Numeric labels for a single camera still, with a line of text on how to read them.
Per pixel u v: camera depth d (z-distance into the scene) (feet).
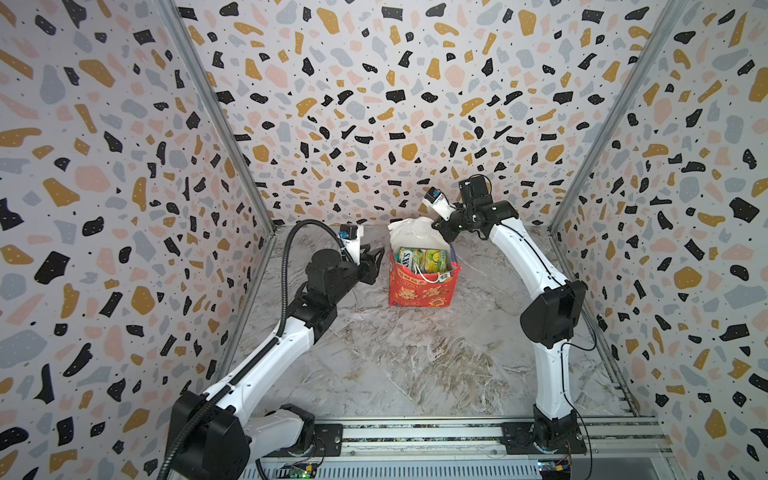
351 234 2.08
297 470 2.30
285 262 1.68
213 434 1.25
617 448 2.45
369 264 2.17
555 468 2.35
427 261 2.95
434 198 2.55
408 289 2.75
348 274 2.09
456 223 2.56
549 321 1.80
